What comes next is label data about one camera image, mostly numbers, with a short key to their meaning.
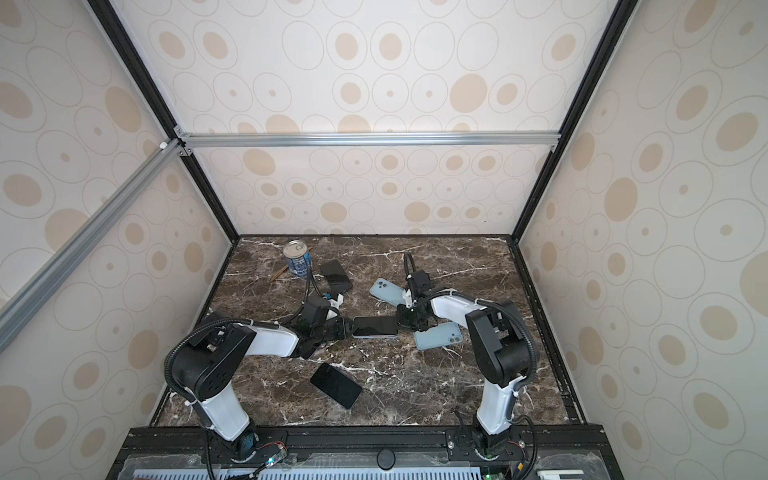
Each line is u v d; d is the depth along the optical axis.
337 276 1.09
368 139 0.90
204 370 0.47
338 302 0.89
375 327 0.91
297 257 1.00
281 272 1.09
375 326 0.93
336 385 0.87
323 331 0.81
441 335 0.92
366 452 0.74
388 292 1.05
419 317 0.81
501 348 0.50
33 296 0.53
